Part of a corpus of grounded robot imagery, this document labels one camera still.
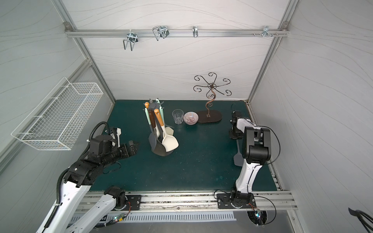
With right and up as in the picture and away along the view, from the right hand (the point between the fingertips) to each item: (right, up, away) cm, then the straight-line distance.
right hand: (239, 136), depth 98 cm
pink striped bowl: (-33, +12, +10) cm, 37 cm away
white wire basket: (-98, +12, -29) cm, 102 cm away
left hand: (-63, 0, -27) cm, 69 cm away
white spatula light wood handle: (-47, -2, -14) cm, 49 cm away
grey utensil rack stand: (-52, -6, -15) cm, 55 cm away
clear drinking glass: (-43, +14, +10) cm, 46 cm away
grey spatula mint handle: (-4, -13, -8) cm, 16 cm away
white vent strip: (-57, -36, -28) cm, 73 cm away
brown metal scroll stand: (-19, +14, +11) cm, 25 cm away
